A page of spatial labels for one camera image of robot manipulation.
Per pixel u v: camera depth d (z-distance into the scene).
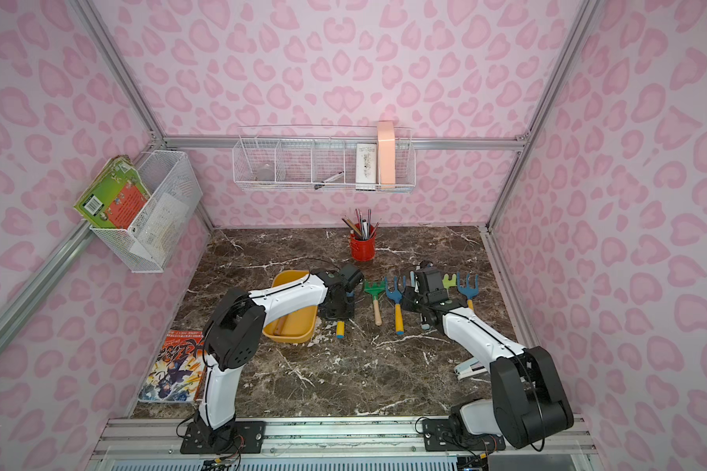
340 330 0.90
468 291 1.00
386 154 0.84
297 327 0.88
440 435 0.73
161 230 0.83
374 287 1.00
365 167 0.91
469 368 0.82
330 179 0.96
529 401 0.41
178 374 0.82
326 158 0.99
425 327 0.92
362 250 1.09
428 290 0.68
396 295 1.00
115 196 0.72
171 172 0.82
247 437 0.73
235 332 0.52
